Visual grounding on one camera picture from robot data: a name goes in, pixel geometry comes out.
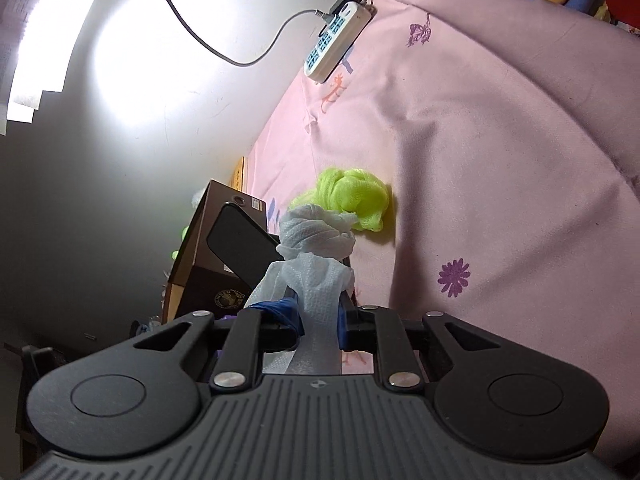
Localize green mesh bath sponge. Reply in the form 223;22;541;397
289;167;392;233

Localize white power strip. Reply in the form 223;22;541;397
303;1;377;84

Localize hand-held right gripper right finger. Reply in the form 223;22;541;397
336;292;503;393

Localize white power cable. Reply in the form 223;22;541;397
140;0;333;67

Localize dark furniture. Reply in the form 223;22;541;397
15;345;66;456

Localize white knotted cloth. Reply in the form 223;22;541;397
244;204;358;376

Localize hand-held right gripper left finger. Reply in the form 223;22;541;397
132;297;306;393

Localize wooden board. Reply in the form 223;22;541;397
227;156;250;192

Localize brown cardboard box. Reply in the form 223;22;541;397
167;180;273;326

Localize green plush toy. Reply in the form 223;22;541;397
172;225;193;261

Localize pink printed bedsheet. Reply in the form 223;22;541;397
240;0;640;480

